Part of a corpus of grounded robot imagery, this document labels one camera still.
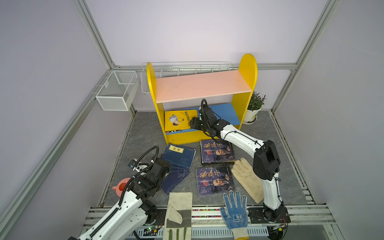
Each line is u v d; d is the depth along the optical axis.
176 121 0.92
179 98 0.71
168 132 0.91
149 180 0.58
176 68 0.94
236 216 0.74
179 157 0.91
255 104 1.01
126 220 0.57
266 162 0.52
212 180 0.85
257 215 0.74
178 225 0.71
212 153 0.92
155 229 0.71
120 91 1.05
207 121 0.69
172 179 0.86
